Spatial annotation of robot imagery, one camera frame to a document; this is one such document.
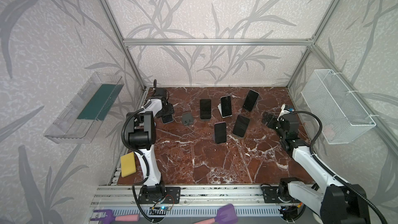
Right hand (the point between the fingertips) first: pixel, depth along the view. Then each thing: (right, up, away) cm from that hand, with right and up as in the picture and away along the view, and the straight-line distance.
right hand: (271, 110), depth 86 cm
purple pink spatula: (-27, -45, -17) cm, 56 cm away
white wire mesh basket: (+19, -2, -25) cm, 31 cm away
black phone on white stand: (-23, +1, +17) cm, 29 cm away
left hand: (-62, +1, +17) cm, 64 cm away
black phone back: (-37, 0, +11) cm, 39 cm away
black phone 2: (-5, +6, +22) cm, 24 cm away
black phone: (-62, -6, +13) cm, 63 cm away
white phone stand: (-27, -1, +16) cm, 32 cm away
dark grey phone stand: (-49, -6, +13) cm, 51 cm away
